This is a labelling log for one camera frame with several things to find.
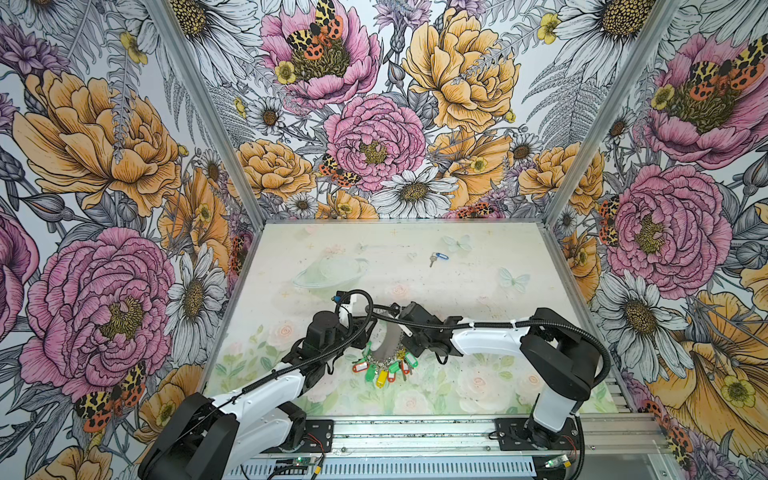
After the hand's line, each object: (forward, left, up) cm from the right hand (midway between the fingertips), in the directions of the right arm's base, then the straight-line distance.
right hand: (413, 341), depth 90 cm
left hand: (+1, +12, +8) cm, 14 cm away
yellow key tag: (-10, +9, 0) cm, 14 cm away
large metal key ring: (+1, +8, 0) cm, 8 cm away
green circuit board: (-29, +27, +1) cm, 40 cm away
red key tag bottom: (-10, +7, 0) cm, 12 cm away
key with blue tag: (+33, -10, 0) cm, 34 cm away
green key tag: (-6, +1, +2) cm, 6 cm away
